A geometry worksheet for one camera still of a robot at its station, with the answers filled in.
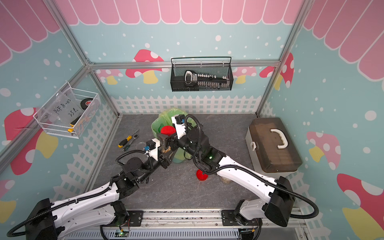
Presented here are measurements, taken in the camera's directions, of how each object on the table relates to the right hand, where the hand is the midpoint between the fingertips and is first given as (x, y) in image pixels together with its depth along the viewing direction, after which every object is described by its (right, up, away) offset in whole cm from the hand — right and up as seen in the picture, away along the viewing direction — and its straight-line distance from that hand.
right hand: (165, 130), depth 64 cm
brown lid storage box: (+57, -12, +20) cm, 62 cm away
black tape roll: (-46, +14, +15) cm, 50 cm away
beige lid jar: (+30, -27, +16) cm, 44 cm away
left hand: (+3, -8, +6) cm, 11 cm away
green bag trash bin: (-5, +6, +22) cm, 23 cm away
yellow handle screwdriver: (-36, -8, +38) cm, 53 cm away
